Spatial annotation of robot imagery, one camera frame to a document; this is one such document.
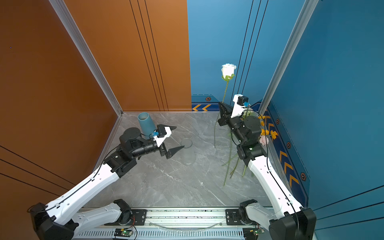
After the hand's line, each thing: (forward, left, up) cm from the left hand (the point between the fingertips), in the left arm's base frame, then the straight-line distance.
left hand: (179, 134), depth 64 cm
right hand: (+12, -17, +8) cm, 22 cm away
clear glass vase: (+2, -3, -19) cm, 20 cm away
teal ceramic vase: (+21, +24, -19) cm, 38 cm away
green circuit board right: (-32, -34, -34) cm, 58 cm away
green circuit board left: (-32, +27, -36) cm, 55 cm away
